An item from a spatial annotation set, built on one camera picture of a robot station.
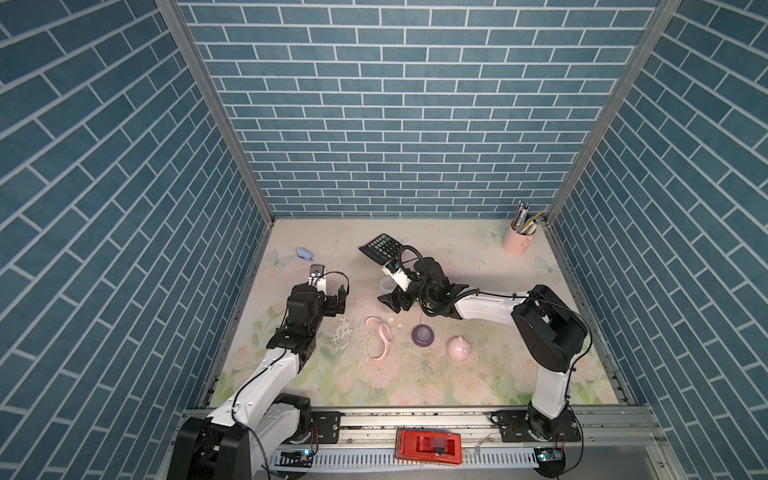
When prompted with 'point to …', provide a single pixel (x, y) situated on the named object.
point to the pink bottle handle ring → (386, 334)
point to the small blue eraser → (304, 254)
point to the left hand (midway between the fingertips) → (334, 284)
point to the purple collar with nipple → (422, 335)
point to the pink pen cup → (515, 243)
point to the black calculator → (382, 249)
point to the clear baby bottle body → (388, 284)
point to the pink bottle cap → (458, 348)
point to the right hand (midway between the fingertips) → (389, 288)
